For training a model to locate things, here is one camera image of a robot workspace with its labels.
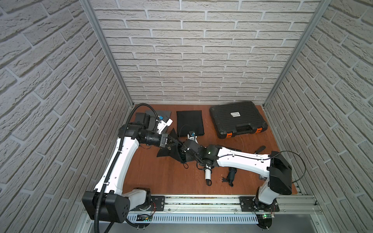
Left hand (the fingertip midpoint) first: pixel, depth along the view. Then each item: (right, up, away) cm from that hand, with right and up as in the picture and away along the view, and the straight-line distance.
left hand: (178, 141), depth 67 cm
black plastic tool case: (+34, +10, +34) cm, 49 cm away
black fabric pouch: (+4, +8, +46) cm, 47 cm away
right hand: (+5, -7, +13) cm, 16 cm away
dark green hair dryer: (+29, -23, +14) cm, 39 cm away
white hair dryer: (+16, -21, +14) cm, 30 cm away
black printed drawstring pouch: (-2, -4, +2) cm, 5 cm away
